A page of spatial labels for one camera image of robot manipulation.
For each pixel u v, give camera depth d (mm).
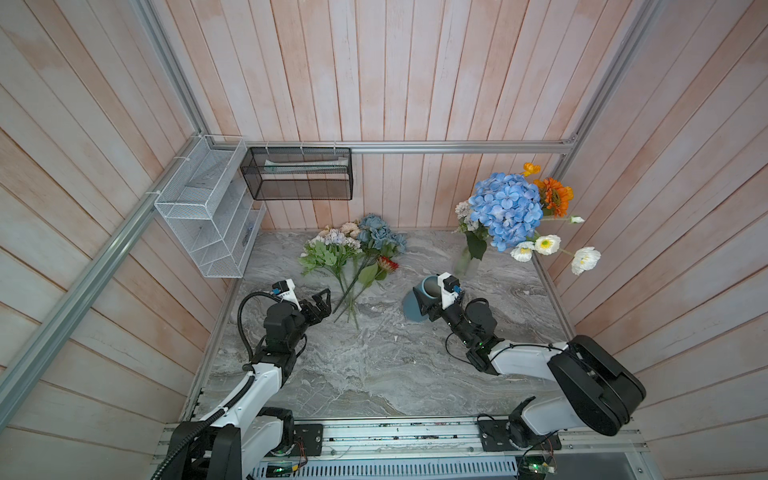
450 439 756
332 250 1019
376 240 1048
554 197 730
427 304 749
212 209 700
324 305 755
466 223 861
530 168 780
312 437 731
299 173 1027
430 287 780
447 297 707
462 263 1011
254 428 576
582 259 576
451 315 748
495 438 730
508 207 636
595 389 441
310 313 746
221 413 447
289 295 747
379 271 1040
